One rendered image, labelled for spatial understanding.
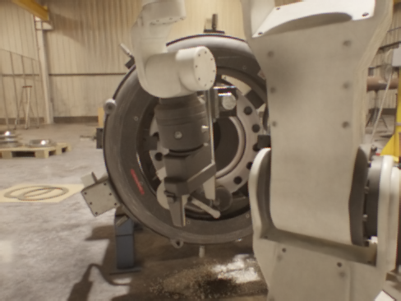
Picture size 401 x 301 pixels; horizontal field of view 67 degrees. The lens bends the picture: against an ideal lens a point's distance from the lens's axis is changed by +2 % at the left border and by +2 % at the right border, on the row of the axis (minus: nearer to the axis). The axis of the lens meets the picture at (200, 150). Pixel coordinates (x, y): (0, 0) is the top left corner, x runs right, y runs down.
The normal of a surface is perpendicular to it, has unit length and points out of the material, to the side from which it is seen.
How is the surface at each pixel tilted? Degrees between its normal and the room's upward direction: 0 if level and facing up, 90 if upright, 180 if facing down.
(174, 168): 101
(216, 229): 90
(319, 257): 60
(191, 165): 90
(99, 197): 90
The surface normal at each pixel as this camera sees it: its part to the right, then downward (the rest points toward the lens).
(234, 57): 0.17, 0.14
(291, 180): -0.57, 0.07
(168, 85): -0.55, 0.33
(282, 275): -0.51, -0.38
